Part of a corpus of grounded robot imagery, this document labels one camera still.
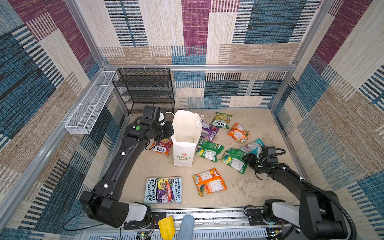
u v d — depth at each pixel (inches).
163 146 37.9
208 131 41.3
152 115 21.6
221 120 42.9
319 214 16.2
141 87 42.6
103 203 14.8
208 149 37.8
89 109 37.6
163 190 31.9
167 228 28.0
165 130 25.7
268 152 27.6
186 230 27.0
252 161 31.7
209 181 32.7
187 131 38.3
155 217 29.7
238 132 40.0
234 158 35.8
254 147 37.8
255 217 28.8
